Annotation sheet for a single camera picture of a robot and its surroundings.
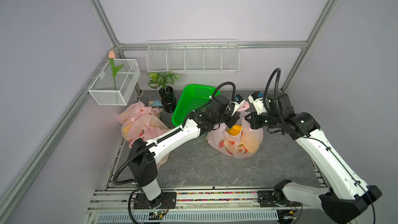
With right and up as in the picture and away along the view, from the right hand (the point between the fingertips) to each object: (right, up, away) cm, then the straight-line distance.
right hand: (246, 116), depth 71 cm
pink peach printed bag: (-51, -5, +12) cm, 52 cm away
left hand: (-2, +1, +3) cm, 4 cm away
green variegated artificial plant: (-44, +20, +19) cm, 52 cm away
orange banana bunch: (-2, -9, +14) cm, 17 cm away
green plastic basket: (-31, +10, +44) cm, 55 cm away
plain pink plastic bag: (-2, -12, +3) cm, 13 cm away
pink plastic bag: (-57, +5, +18) cm, 60 cm away
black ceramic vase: (-43, +9, +29) cm, 53 cm away
